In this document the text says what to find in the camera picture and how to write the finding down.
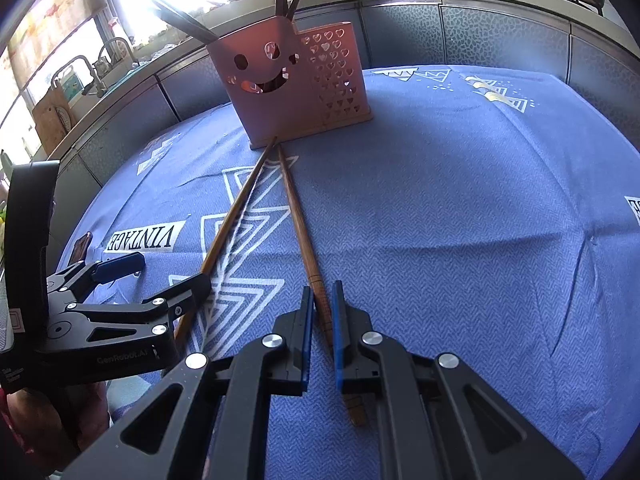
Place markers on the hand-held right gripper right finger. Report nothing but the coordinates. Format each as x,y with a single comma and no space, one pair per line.
340,340

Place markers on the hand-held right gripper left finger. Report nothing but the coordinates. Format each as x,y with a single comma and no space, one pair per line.
309,340

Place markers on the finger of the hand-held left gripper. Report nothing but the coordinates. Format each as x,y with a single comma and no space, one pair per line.
120,265
190,290

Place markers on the single brown chopstick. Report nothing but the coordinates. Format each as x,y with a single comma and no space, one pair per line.
300,220
235,215

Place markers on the pink chopstick holder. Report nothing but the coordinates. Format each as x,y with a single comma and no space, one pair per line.
280,105

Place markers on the person's left hand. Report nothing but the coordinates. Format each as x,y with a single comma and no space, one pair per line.
45,420

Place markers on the small brown object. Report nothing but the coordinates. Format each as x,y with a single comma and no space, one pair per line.
82,249

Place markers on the wooden cutting board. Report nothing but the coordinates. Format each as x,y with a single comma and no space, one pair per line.
52,120

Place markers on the blue printed tablecloth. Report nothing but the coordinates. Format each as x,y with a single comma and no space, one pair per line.
450,235

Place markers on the metal faucet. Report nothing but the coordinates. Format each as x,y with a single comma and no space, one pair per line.
75,62
117,41

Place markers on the patterned roller blind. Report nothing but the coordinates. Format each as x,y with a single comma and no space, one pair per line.
50,15

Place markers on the blue kitchen cabinets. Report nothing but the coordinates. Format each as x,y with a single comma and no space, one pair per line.
475,35

